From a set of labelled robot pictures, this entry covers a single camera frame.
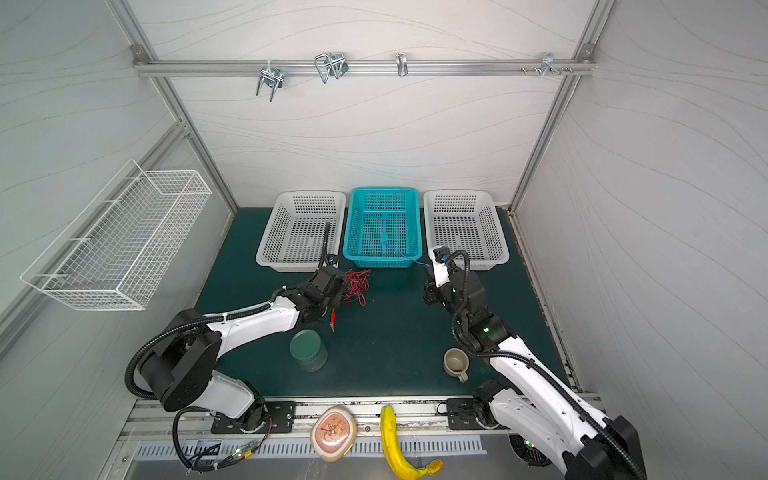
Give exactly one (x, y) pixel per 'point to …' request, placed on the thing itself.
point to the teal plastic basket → (382, 227)
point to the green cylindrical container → (307, 347)
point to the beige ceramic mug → (455, 363)
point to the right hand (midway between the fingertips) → (434, 259)
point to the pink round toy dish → (333, 433)
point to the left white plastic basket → (295, 235)
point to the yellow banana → (393, 451)
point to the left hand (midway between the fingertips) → (335, 280)
